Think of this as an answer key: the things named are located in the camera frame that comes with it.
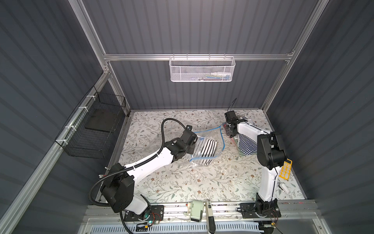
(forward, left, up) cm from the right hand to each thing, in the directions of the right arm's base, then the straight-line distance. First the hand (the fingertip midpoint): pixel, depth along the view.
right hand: (236, 129), depth 101 cm
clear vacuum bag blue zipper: (+2, +45, -4) cm, 45 cm away
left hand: (-18, +32, +9) cm, 38 cm away
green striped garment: (-9, +2, -1) cm, 9 cm away
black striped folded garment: (-15, +21, -5) cm, 26 cm away
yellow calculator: (-28, -25, -5) cm, 38 cm away
